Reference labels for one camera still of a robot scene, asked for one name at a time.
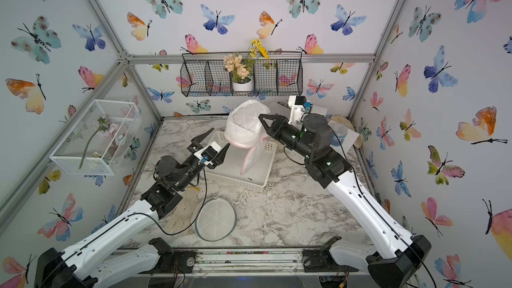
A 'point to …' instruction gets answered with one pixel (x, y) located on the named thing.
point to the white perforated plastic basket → (258, 173)
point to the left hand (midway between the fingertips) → (217, 133)
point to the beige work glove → (180, 218)
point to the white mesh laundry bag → (215, 220)
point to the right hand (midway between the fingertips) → (260, 115)
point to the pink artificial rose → (117, 140)
